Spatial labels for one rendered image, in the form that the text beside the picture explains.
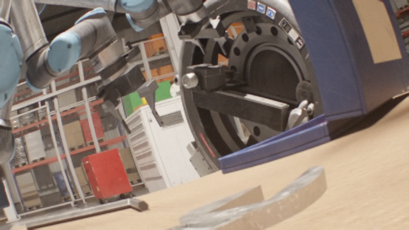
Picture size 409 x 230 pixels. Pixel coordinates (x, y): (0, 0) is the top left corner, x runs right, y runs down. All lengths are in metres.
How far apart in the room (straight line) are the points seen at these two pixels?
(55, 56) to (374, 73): 0.70
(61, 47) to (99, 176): 5.65
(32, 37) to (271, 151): 0.74
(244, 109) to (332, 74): 1.05
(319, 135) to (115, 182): 6.31
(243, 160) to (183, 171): 4.83
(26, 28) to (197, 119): 0.88
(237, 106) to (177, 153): 3.87
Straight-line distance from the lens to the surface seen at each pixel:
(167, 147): 5.07
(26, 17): 0.93
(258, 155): 0.27
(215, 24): 1.22
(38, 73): 0.89
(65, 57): 0.79
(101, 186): 6.38
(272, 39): 1.31
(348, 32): 0.21
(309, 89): 1.14
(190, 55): 1.43
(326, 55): 0.21
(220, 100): 1.32
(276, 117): 1.16
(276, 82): 1.53
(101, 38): 0.89
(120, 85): 0.91
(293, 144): 0.25
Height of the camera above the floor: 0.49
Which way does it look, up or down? 3 degrees up
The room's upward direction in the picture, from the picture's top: 18 degrees counter-clockwise
